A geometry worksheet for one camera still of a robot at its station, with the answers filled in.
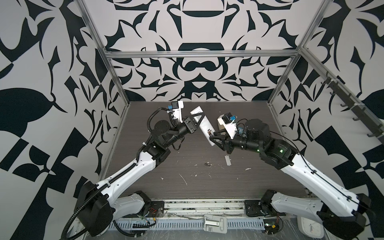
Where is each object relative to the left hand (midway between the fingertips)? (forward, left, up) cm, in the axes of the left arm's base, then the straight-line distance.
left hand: (205, 111), depth 61 cm
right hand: (-7, -3, -7) cm, 10 cm away
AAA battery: (-5, -2, -8) cm, 9 cm away
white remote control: (-3, 0, -5) cm, 6 cm away
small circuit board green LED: (-37, -30, -40) cm, 62 cm away
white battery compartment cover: (-5, -16, -39) cm, 43 cm away
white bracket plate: (-35, -4, -37) cm, 51 cm away
